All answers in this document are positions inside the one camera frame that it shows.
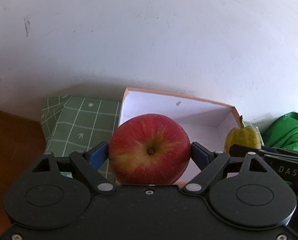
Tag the dark red apple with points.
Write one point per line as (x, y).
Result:
(149, 149)

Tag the green cloth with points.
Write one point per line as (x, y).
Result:
(283, 132)

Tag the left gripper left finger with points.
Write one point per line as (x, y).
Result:
(85, 166)

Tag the green checked tablecloth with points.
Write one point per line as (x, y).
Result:
(77, 124)

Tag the yellow-green pear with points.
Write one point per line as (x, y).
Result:
(242, 136)

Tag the cardboard box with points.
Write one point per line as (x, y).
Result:
(205, 121)

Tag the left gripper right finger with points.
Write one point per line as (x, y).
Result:
(211, 165)

